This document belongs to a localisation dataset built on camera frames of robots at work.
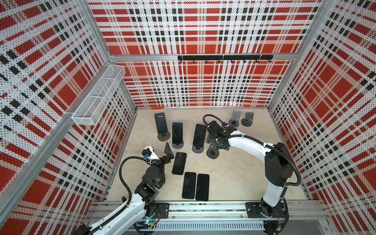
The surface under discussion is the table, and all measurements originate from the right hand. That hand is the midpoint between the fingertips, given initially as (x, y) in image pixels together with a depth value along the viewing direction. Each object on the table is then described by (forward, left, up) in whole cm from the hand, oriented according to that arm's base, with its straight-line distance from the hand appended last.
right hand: (215, 142), depth 89 cm
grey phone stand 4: (-4, +2, -5) cm, 7 cm away
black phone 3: (-24, +9, -11) cm, 28 cm away
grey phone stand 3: (0, +12, -8) cm, 14 cm away
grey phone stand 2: (+3, +25, -9) cm, 27 cm away
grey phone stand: (+11, +35, -9) cm, 38 cm away
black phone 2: (+5, +10, -1) cm, 11 cm away
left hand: (-8, +31, +9) cm, 33 cm away
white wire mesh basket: (+17, +78, +13) cm, 81 cm away
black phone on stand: (+15, +36, +4) cm, 39 cm away
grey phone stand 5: (+23, -27, -6) cm, 36 cm away
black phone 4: (-24, +16, -8) cm, 30 cm away
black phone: (+4, +24, +5) cm, 25 cm away
